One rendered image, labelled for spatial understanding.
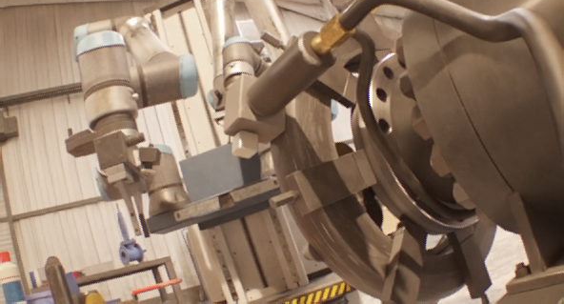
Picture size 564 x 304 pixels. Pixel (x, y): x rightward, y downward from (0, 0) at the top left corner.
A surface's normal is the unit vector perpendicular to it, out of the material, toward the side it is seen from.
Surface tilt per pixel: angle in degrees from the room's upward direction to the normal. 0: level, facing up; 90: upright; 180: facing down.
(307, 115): 90
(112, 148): 90
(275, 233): 90
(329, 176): 90
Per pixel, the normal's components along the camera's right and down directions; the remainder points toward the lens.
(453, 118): -0.78, 0.22
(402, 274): 0.48, -0.36
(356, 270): -0.17, 0.33
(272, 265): -0.10, -0.20
